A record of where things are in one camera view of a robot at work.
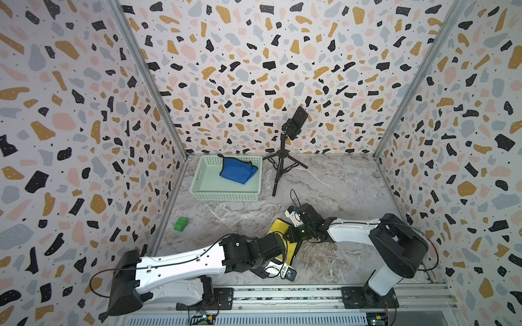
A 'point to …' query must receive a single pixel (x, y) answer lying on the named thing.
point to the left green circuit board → (202, 320)
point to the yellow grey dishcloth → (281, 227)
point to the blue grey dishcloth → (236, 170)
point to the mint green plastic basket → (207, 184)
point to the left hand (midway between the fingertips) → (276, 254)
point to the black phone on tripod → (292, 127)
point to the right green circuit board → (376, 318)
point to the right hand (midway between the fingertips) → (284, 236)
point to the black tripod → (283, 161)
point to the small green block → (181, 223)
